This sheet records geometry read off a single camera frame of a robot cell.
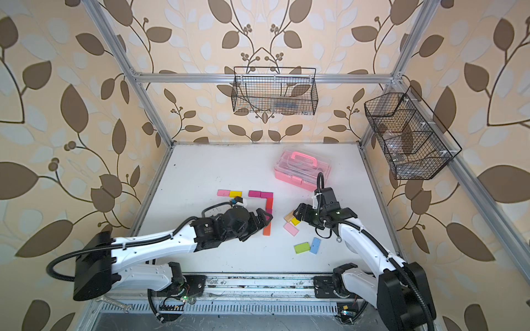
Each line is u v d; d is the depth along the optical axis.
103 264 0.41
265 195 0.99
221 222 0.59
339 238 0.85
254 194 0.99
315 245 0.83
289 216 0.91
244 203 0.74
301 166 0.99
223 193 0.99
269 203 0.96
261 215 0.69
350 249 0.83
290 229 0.89
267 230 0.88
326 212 0.64
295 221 0.89
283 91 0.98
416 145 0.73
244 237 0.70
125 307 0.71
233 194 0.99
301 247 0.83
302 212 0.76
